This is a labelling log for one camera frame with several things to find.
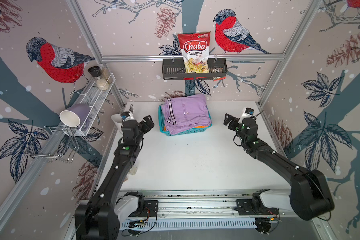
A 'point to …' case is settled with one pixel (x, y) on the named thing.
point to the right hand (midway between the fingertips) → (229, 114)
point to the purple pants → (186, 112)
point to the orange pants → (196, 127)
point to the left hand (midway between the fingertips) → (148, 115)
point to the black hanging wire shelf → (174, 69)
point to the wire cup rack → (54, 142)
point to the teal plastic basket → (189, 131)
